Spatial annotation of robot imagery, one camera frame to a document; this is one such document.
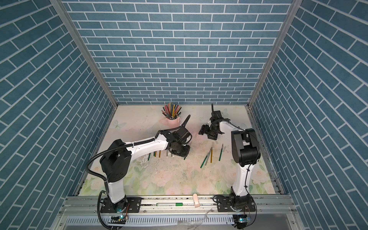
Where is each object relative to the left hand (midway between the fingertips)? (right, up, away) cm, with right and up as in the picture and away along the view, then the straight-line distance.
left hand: (191, 156), depth 86 cm
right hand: (+9, +11, +14) cm, 20 cm away
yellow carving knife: (+13, -1, +7) cm, 15 cm away
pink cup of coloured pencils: (-14, +28, +13) cm, 34 cm away
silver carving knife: (+12, -1, +8) cm, 14 cm away
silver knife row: (-13, -1, +6) cm, 14 cm away
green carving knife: (+19, -2, +5) cm, 20 cm away
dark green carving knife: (+8, -4, +3) cm, 10 cm away
